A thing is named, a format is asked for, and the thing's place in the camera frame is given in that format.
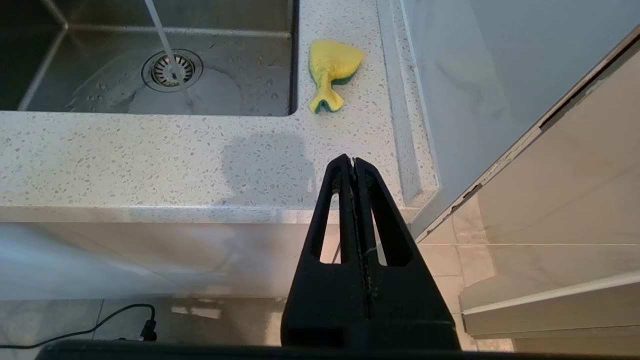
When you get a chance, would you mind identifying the stainless steel sink basin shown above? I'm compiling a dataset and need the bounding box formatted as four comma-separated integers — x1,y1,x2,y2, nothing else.
0,0,300,117

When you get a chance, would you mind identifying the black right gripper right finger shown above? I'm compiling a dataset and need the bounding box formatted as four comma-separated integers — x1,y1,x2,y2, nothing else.
356,158,461,351

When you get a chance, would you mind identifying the beige cabinet side panel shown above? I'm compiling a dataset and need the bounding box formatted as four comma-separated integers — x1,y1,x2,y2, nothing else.
452,27,640,346

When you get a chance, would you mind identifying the yellow green sponge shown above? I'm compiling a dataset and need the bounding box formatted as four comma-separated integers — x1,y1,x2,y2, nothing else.
308,39,365,115

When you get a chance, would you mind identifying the round metal drain strainer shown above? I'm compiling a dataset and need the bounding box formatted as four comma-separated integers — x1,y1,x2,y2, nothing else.
141,48,204,93

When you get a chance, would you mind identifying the white counter front panel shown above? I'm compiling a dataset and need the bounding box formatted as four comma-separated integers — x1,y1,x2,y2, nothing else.
0,207,416,301

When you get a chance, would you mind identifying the black floor power cable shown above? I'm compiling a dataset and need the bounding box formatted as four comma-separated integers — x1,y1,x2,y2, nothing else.
0,303,159,350

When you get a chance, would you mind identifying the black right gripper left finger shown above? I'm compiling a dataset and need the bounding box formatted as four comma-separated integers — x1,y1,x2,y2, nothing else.
280,154,372,351

